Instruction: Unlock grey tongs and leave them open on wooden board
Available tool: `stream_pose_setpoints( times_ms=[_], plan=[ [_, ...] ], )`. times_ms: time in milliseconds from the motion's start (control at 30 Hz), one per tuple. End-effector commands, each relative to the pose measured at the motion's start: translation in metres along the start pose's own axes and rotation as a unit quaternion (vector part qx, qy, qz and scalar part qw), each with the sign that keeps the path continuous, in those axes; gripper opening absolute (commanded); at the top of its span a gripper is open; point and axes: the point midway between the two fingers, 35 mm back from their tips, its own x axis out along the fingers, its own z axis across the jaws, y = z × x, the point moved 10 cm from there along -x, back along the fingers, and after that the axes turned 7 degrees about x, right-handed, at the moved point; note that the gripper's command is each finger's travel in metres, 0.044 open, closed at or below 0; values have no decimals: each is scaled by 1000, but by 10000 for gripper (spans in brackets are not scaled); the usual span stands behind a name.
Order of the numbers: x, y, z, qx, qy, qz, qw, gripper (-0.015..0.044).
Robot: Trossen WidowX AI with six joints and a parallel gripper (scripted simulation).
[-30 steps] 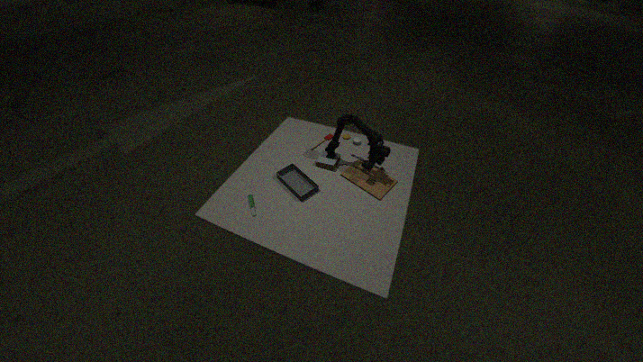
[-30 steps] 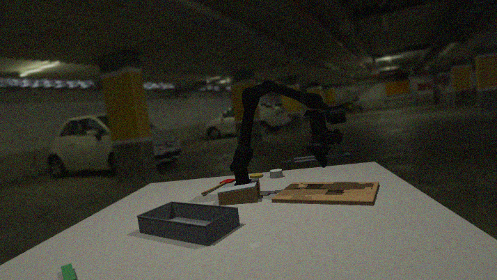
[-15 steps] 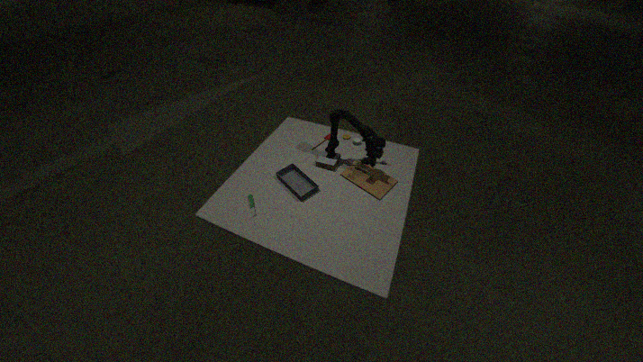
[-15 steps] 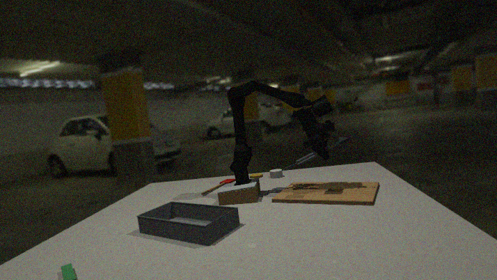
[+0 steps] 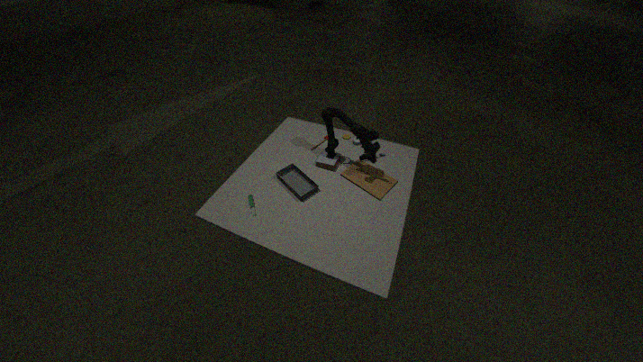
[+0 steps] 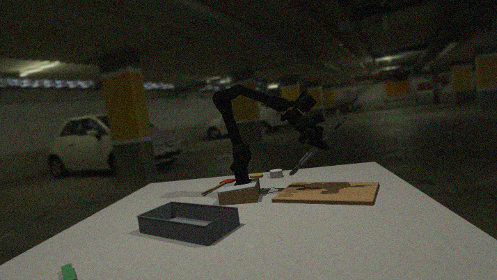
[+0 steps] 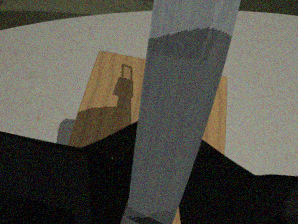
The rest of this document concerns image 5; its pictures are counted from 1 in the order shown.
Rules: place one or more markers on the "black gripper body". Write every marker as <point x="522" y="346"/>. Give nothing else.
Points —
<point x="368" y="154"/>

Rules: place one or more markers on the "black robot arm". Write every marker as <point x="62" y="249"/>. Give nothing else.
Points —
<point x="356" y="128"/>

